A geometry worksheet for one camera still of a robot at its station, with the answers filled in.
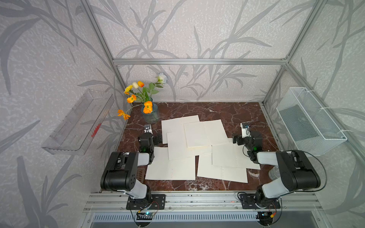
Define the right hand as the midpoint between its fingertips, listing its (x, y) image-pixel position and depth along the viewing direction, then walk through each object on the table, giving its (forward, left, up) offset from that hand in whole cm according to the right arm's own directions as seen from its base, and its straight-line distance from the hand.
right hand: (239, 130), depth 95 cm
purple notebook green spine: (-14, +6, -8) cm, 17 cm away
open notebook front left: (-22, +51, -8) cm, 57 cm away
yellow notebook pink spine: (+2, +23, -7) cm, 24 cm away
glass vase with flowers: (+14, +63, +20) cm, 68 cm away
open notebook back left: (+9, +44, -6) cm, 46 cm away
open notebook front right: (-23, +24, -7) cm, 34 cm away
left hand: (-1, +60, 0) cm, 60 cm away
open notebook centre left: (-11, +42, -4) cm, 43 cm away
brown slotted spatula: (-26, +63, -6) cm, 68 cm away
